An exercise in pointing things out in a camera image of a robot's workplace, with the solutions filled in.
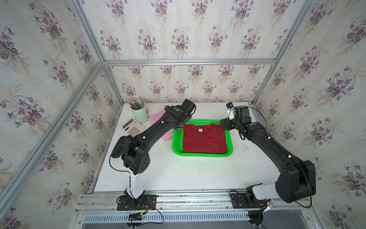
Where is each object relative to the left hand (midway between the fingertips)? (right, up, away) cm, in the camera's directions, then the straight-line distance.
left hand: (187, 122), depth 86 cm
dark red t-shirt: (+15, -12, +7) cm, 20 cm away
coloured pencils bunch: (-37, +12, +13) cm, 41 cm away
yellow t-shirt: (+25, -6, +7) cm, 27 cm away
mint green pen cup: (-34, +4, +17) cm, 38 cm away
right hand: (+27, +2, 0) cm, 27 cm away
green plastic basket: (-7, -13, +10) cm, 18 cm away
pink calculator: (-39, -4, +15) cm, 42 cm away
